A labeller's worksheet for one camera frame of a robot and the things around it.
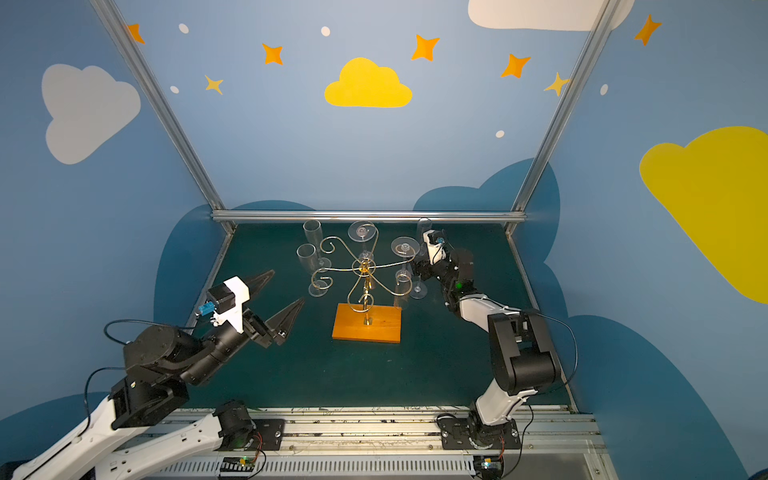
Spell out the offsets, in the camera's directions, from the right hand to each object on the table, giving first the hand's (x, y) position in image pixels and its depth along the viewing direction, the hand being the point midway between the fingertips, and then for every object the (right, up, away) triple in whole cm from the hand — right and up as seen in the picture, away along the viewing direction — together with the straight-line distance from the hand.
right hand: (420, 245), depth 90 cm
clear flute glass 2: (-6, -1, -18) cm, 19 cm away
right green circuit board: (+15, -56, -17) cm, 60 cm away
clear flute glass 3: (-6, -11, -7) cm, 15 cm away
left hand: (-29, -7, -37) cm, 48 cm away
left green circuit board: (-47, -55, -18) cm, 75 cm away
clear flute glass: (-16, +3, -16) cm, 23 cm away
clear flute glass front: (+2, +7, +2) cm, 7 cm away
